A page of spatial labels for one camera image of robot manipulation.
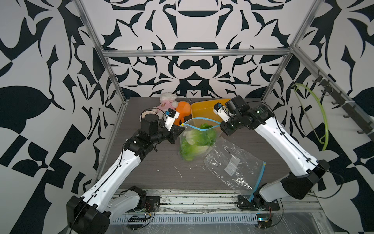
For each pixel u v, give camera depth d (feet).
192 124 2.23
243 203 2.43
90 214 1.21
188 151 2.67
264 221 2.33
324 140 2.20
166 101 3.54
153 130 1.86
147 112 3.59
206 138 2.39
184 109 3.43
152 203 2.41
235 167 2.78
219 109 2.12
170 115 2.01
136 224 2.34
